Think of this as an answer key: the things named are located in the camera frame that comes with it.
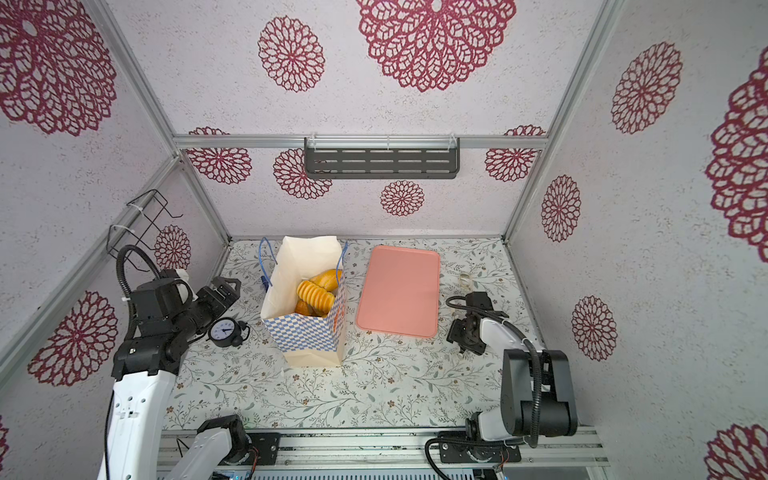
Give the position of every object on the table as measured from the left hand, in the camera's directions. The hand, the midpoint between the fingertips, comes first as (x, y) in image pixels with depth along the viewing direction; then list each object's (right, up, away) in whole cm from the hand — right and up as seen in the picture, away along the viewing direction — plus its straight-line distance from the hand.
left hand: (231, 297), depth 72 cm
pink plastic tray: (+43, -2, +32) cm, 54 cm away
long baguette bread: (+20, +3, +19) cm, 28 cm away
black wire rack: (-27, +14, 0) cm, 30 cm away
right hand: (+61, -14, +20) cm, 66 cm away
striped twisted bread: (+18, -2, +16) cm, 24 cm away
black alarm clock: (-11, -13, +19) cm, 25 cm away
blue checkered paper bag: (+17, -11, +4) cm, 21 cm away
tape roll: (+67, +2, +36) cm, 76 cm away
